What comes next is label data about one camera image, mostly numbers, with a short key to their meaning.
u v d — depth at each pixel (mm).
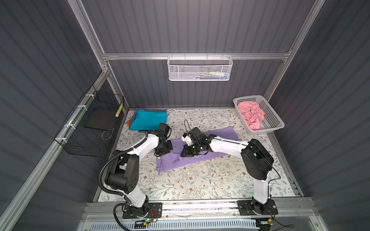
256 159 523
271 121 1053
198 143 718
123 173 461
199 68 1236
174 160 896
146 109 1196
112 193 481
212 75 919
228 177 847
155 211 722
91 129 734
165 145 774
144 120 1077
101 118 768
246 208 726
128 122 1112
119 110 813
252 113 1092
